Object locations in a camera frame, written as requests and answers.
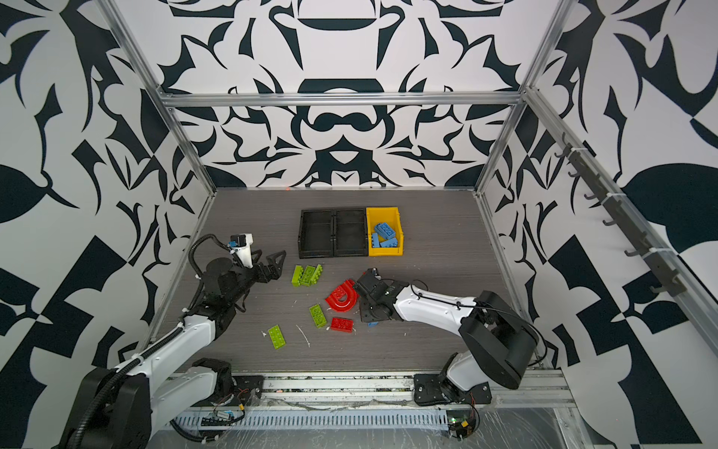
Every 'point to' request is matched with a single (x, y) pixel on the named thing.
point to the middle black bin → (351, 235)
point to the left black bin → (316, 233)
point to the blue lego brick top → (385, 230)
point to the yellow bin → (391, 216)
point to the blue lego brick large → (375, 239)
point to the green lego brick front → (277, 337)
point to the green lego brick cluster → (306, 275)
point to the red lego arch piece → (344, 296)
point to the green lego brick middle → (317, 315)
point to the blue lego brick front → (372, 324)
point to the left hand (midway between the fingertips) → (269, 247)
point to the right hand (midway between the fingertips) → (366, 308)
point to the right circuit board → (459, 428)
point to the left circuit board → (220, 419)
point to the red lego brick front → (342, 325)
